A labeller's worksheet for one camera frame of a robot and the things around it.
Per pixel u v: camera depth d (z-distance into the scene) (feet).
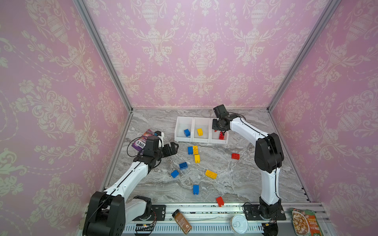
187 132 3.42
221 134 3.30
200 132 3.41
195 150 3.15
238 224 2.19
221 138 3.28
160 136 2.60
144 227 2.41
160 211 2.45
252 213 2.40
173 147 2.55
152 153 2.13
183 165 2.92
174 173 2.87
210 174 2.86
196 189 2.65
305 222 2.34
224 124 2.37
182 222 2.24
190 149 3.18
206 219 2.39
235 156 3.07
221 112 2.54
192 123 3.37
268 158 1.76
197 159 3.00
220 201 2.56
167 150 2.49
